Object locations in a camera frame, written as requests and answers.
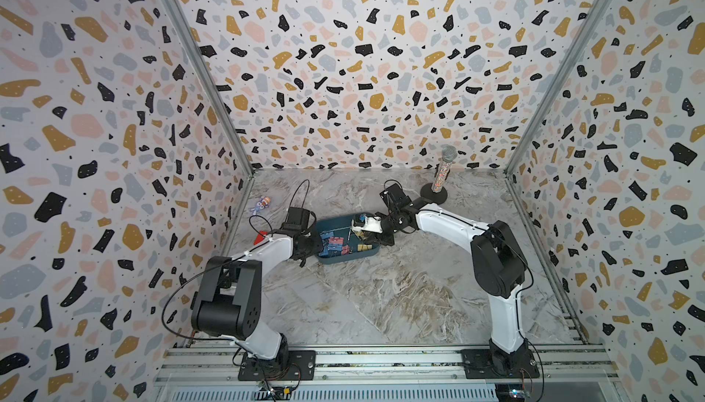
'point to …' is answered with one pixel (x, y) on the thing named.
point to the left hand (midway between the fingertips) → (320, 244)
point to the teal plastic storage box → (341, 242)
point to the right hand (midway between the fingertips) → (367, 235)
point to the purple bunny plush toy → (262, 203)
